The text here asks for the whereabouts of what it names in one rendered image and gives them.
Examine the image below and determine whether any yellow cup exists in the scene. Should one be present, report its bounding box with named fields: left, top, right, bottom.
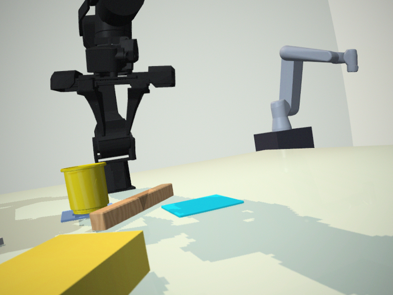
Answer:
left=60, top=162, right=109, bottom=215

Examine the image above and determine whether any yellow block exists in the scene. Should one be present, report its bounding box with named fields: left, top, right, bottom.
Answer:
left=0, top=230, right=150, bottom=295

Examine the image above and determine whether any brown wooden beam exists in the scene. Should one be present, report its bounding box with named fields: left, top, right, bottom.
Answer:
left=89, top=184, right=174, bottom=230

